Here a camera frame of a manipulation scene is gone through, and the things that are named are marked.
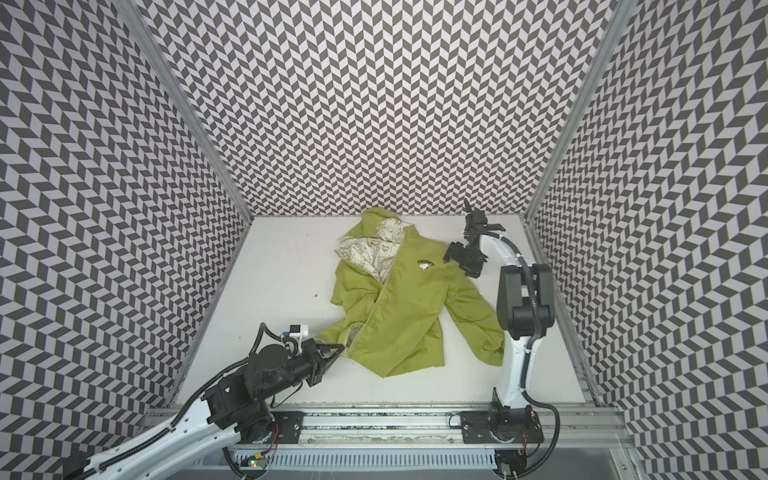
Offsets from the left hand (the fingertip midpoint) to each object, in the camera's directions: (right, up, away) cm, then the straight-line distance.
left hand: (347, 350), depth 71 cm
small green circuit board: (-19, -23, -6) cm, 30 cm away
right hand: (+33, +19, +27) cm, 47 cm away
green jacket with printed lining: (+12, +10, +22) cm, 27 cm away
